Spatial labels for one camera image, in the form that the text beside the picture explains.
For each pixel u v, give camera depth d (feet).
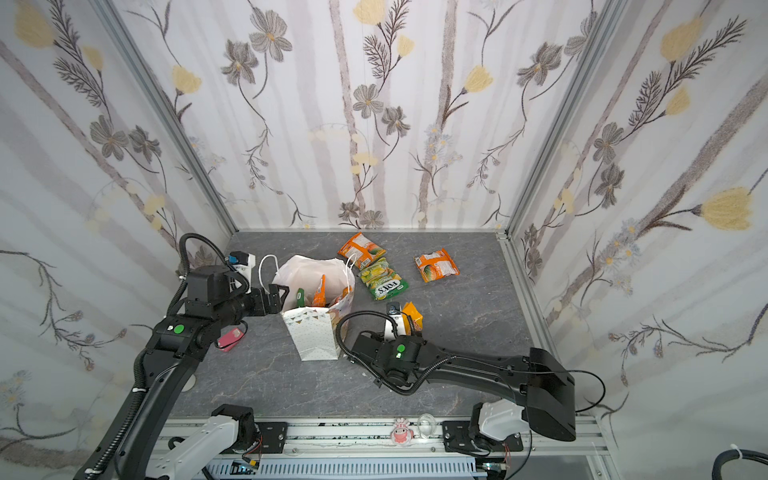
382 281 3.33
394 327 2.16
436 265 3.42
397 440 2.35
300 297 2.82
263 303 2.06
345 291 2.67
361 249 3.64
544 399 1.33
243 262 2.06
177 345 1.53
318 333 2.54
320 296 2.75
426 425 2.51
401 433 2.39
